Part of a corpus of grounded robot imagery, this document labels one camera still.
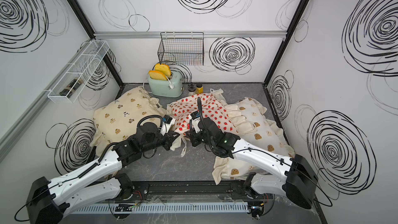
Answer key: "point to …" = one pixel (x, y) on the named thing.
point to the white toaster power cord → (171, 85)
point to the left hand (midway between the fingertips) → (179, 134)
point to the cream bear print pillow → (252, 126)
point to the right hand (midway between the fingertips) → (187, 133)
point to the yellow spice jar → (199, 88)
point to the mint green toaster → (161, 88)
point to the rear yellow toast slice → (164, 68)
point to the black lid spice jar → (192, 89)
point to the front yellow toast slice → (157, 75)
